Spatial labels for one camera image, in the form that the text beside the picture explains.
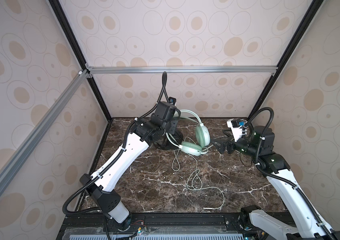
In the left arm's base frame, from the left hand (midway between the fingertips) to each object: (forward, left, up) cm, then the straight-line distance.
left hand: (174, 117), depth 69 cm
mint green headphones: (-9, -12, -2) cm, 15 cm away
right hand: (-6, -21, -5) cm, 22 cm away
